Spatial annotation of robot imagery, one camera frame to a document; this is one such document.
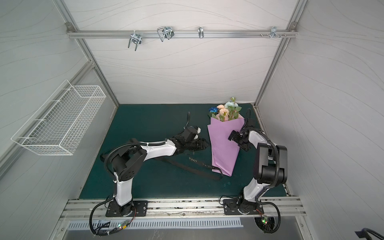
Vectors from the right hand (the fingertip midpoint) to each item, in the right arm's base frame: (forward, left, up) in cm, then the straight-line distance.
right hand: (237, 138), depth 95 cm
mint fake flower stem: (+25, +1, +2) cm, 25 cm away
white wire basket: (-16, +90, +29) cm, 96 cm away
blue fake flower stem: (+23, +15, 0) cm, 28 cm away
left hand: (-7, +18, +4) cm, 20 cm away
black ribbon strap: (-24, +13, -5) cm, 28 cm away
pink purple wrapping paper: (-8, +8, -3) cm, 12 cm away
